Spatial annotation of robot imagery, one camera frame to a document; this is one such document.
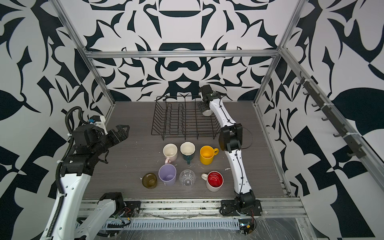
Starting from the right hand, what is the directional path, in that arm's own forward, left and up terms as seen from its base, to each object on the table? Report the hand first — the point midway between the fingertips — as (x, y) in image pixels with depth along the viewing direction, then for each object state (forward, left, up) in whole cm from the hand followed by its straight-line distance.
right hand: (208, 102), depth 104 cm
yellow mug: (-33, +3, -10) cm, 35 cm away
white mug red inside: (-48, -1, -10) cm, 49 cm away
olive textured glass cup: (-48, +35, -11) cm, 60 cm away
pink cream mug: (-33, +24, -5) cm, 41 cm away
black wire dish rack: (-7, +20, -6) cm, 22 cm away
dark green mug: (-32, +14, -6) cm, 36 cm away
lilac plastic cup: (-45, +25, -10) cm, 52 cm away
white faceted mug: (-5, 0, -5) cm, 7 cm away
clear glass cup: (-46, +14, -11) cm, 50 cm away
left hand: (-32, +44, +18) cm, 57 cm away
